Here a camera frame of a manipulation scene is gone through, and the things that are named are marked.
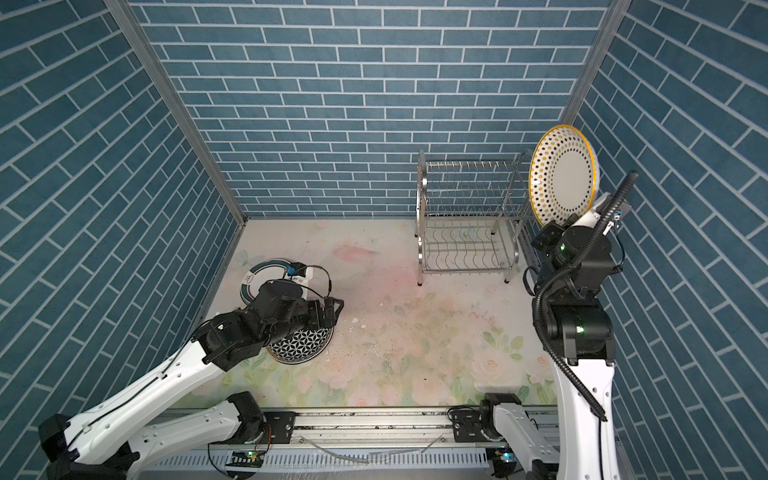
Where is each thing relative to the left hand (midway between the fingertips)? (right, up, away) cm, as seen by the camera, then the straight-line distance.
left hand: (338, 307), depth 71 cm
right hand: (+48, +20, -16) cm, 55 cm away
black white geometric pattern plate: (-14, -15, +15) cm, 25 cm away
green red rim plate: (-32, +5, +28) cm, 43 cm away
